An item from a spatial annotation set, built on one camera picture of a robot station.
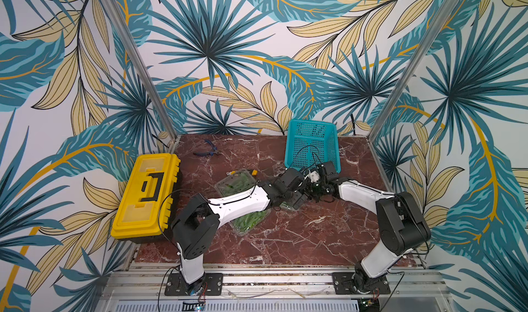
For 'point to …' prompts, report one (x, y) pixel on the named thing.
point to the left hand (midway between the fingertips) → (293, 191)
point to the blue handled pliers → (207, 153)
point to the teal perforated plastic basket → (309, 143)
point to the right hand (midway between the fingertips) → (294, 191)
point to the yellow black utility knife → (253, 172)
